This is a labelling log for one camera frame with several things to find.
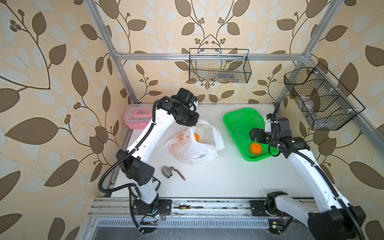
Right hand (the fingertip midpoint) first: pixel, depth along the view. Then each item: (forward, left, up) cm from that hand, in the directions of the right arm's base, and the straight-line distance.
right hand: (257, 134), depth 79 cm
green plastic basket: (+23, 0, -20) cm, 31 cm away
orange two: (+10, +33, -17) cm, 38 cm away
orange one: (-1, -3, -14) cm, 15 cm away
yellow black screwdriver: (-30, +38, -19) cm, 52 cm away
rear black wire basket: (+45, +12, +14) cm, 48 cm away
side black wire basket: (+8, -32, +14) cm, 36 cm away
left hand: (+4, +34, +8) cm, 35 cm away
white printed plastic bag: (-7, +32, +3) cm, 33 cm away
